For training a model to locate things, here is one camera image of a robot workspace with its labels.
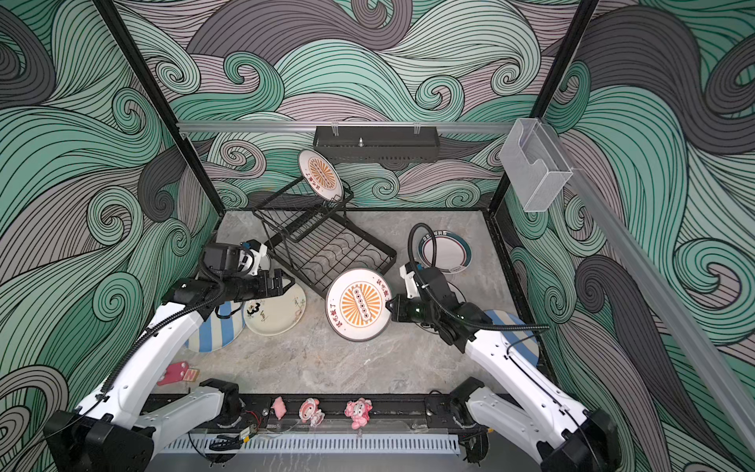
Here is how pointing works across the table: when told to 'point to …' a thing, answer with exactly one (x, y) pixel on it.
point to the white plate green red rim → (453, 253)
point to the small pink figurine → (279, 407)
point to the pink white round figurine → (311, 412)
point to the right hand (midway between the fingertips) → (387, 305)
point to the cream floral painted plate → (277, 315)
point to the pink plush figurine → (359, 411)
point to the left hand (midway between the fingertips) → (282, 280)
